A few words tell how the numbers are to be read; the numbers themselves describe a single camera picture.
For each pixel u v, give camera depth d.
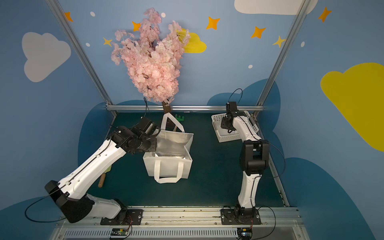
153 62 0.63
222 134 0.99
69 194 0.39
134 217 0.74
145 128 0.54
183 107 1.23
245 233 0.73
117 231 0.72
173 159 0.69
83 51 0.86
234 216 0.74
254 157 0.54
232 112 0.71
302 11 0.70
